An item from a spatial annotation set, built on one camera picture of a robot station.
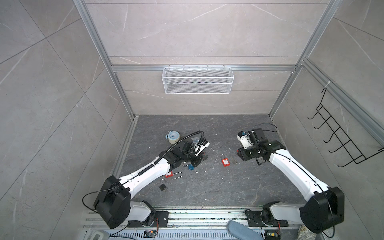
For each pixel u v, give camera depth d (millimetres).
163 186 839
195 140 654
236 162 927
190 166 906
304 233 673
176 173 883
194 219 746
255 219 731
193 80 1009
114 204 407
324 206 389
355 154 604
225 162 926
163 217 732
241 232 683
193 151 677
